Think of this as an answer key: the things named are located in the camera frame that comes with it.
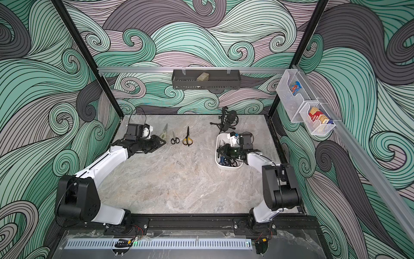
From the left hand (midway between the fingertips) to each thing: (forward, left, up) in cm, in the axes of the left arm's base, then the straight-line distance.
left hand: (163, 141), depth 86 cm
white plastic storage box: (+11, -34, -14) cm, 38 cm away
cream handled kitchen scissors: (+17, +6, -16) cm, 25 cm away
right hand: (-1, -31, -8) cm, 32 cm away
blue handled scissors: (-3, -33, -15) cm, 37 cm away
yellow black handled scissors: (+12, -11, -16) cm, 23 cm away
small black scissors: (+13, -2, -16) cm, 21 cm away
